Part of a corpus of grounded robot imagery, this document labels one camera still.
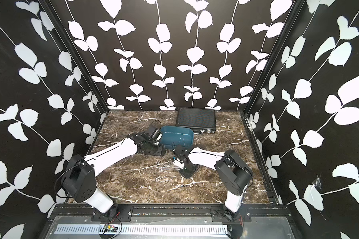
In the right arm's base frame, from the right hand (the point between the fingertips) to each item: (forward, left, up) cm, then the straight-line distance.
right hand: (186, 172), depth 88 cm
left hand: (+9, +14, +11) cm, 20 cm away
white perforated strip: (-28, +20, 0) cm, 35 cm away
